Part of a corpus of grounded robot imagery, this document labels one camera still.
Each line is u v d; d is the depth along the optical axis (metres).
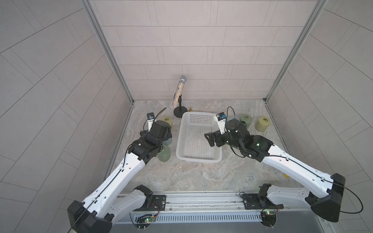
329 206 0.36
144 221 0.65
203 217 0.68
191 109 1.09
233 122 0.57
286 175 0.45
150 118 0.60
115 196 0.41
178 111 1.06
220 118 0.60
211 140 0.62
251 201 0.71
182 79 0.89
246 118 0.95
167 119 0.94
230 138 0.54
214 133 0.61
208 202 0.72
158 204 0.71
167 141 0.91
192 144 0.91
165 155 0.80
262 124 0.94
